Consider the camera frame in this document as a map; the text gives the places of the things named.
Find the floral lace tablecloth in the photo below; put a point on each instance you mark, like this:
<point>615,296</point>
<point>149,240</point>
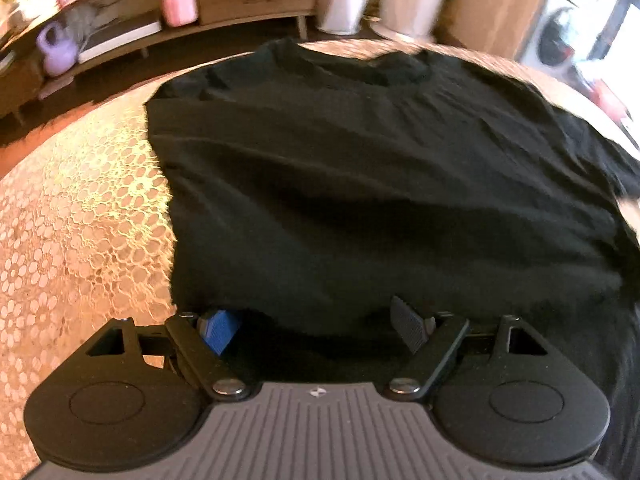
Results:
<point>75,235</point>

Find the beige tall container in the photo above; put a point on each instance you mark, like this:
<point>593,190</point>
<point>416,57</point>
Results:
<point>415,0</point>

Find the white flat board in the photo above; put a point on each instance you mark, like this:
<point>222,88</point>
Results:
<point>120,40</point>

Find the black t-shirt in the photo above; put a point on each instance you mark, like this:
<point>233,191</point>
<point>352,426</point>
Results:
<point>375,185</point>

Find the purple watering can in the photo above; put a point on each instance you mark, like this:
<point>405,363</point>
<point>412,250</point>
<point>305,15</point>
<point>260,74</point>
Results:
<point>57,52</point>

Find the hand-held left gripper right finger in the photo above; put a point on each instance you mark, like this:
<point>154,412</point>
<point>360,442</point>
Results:
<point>407,324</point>

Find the washing machine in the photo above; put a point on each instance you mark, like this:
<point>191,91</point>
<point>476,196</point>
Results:
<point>555,35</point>

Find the pink container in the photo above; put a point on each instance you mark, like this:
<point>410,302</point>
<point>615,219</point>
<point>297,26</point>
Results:
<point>180,7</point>

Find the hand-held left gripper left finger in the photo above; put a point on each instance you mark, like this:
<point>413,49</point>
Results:
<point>220,331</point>

